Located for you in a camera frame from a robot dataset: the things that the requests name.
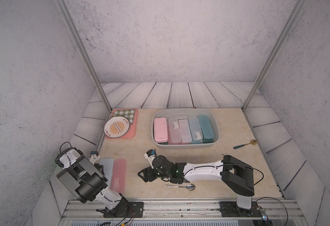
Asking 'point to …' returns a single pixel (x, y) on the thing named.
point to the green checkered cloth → (127, 113)
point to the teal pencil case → (207, 133)
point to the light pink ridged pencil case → (160, 133)
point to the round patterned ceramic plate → (116, 126)
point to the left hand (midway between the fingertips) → (95, 174)
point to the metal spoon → (189, 187)
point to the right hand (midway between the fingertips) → (142, 174)
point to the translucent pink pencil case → (185, 130)
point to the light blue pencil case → (108, 165)
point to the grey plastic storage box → (185, 114)
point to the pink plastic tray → (132, 131)
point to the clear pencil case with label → (175, 132)
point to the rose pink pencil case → (119, 175)
